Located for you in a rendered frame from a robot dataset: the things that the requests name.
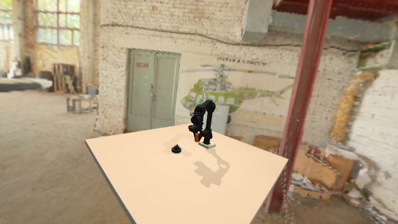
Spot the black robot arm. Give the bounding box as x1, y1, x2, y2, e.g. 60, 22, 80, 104
189, 100, 216, 145

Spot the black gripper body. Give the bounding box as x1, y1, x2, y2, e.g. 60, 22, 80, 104
195, 122, 209, 136

